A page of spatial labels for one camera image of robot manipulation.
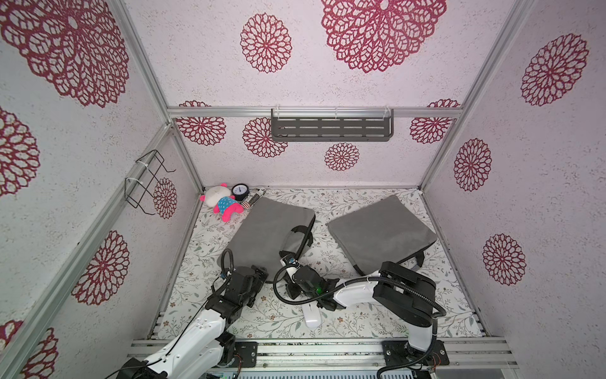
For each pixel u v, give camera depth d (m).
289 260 0.77
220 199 1.08
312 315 0.80
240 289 0.64
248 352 0.73
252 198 1.13
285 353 0.76
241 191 1.17
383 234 1.02
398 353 0.75
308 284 0.68
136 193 0.76
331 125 0.95
